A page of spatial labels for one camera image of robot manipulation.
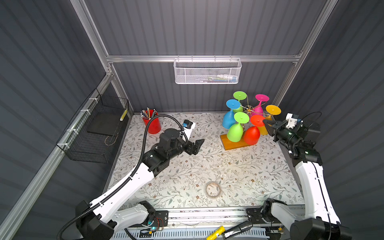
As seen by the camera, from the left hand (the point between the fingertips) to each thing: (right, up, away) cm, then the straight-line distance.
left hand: (197, 136), depth 70 cm
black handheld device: (+18, -42, -3) cm, 46 cm away
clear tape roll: (+9, -31, +13) cm, 35 cm away
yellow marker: (+10, -45, -1) cm, 46 cm away
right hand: (+32, +7, -1) cm, 32 cm away
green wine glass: (+20, +2, +8) cm, 22 cm away
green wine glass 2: (+24, +22, +13) cm, 35 cm away
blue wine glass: (+18, +9, +13) cm, 24 cm away
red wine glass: (+28, 0, +6) cm, 29 cm away
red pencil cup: (-30, +5, +33) cm, 45 cm away
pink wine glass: (+36, +14, +17) cm, 42 cm away
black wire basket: (-52, -1, +2) cm, 52 cm away
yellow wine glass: (+38, +13, +6) cm, 40 cm away
